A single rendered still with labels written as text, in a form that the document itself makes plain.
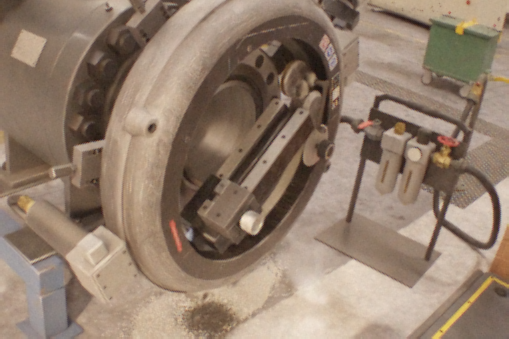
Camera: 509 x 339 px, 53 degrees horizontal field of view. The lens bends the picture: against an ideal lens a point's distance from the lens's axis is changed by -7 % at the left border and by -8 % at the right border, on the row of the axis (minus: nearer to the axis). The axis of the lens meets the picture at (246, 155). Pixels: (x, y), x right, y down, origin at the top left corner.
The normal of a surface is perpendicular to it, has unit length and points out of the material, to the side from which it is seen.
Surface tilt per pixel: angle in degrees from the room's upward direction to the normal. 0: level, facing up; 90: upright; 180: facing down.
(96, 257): 90
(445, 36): 91
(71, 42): 52
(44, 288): 90
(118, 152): 77
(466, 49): 90
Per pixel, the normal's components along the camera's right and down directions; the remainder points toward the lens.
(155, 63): -0.39, -0.37
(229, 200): -0.28, -0.55
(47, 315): 0.77, 0.36
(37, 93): -0.59, 0.09
